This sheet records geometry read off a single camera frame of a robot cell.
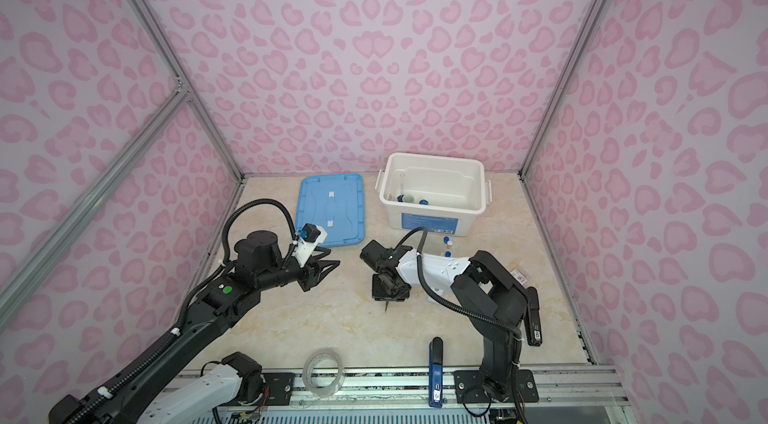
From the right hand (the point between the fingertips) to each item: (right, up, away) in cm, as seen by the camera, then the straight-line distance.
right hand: (383, 295), depth 87 cm
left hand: (-11, +15, -14) cm, 24 cm away
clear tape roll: (-15, -17, -17) cm, 28 cm away
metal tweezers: (+1, -3, -1) cm, 3 cm away
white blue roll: (+14, +27, +20) cm, 36 cm away
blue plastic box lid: (-19, +27, +23) cm, 40 cm away
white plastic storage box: (+22, +30, +23) cm, 44 cm away
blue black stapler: (+13, -14, -15) cm, 25 cm away
